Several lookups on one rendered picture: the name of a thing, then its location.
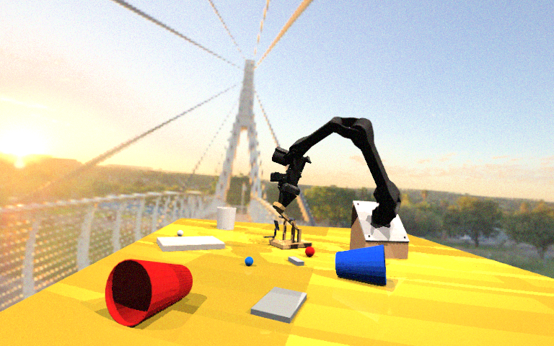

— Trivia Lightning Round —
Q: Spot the red cup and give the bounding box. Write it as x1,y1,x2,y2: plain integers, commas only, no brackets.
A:
105,259,193,327

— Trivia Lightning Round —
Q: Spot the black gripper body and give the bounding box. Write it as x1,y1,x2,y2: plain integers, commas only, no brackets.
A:
278,168,302,196

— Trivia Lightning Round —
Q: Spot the red ball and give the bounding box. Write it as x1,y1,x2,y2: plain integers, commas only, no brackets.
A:
305,247,315,257

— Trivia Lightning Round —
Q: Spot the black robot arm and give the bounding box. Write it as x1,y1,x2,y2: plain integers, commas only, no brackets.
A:
272,116,401,228

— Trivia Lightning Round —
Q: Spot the white cup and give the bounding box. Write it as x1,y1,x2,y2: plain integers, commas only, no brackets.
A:
216,207,236,231

